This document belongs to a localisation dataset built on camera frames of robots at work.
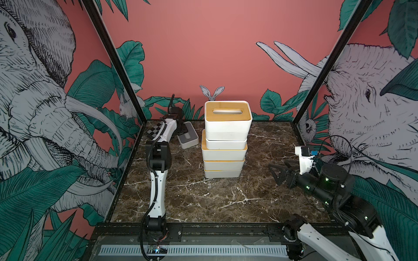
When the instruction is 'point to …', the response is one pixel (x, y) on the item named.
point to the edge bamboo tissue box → (206, 150)
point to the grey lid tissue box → (189, 138)
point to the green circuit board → (154, 249)
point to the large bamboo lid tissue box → (223, 165)
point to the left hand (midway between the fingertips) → (182, 129)
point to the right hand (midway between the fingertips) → (274, 161)
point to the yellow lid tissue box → (211, 173)
